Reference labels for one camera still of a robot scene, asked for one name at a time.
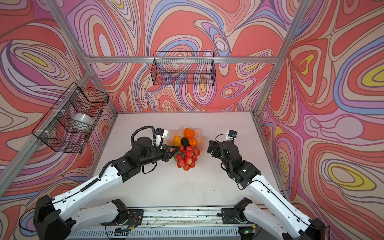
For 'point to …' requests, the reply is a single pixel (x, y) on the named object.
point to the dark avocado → (184, 142)
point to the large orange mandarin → (189, 133)
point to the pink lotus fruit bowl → (201, 140)
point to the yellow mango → (177, 141)
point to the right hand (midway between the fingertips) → (217, 146)
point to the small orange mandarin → (193, 142)
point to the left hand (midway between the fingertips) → (180, 148)
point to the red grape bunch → (186, 157)
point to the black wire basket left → (69, 122)
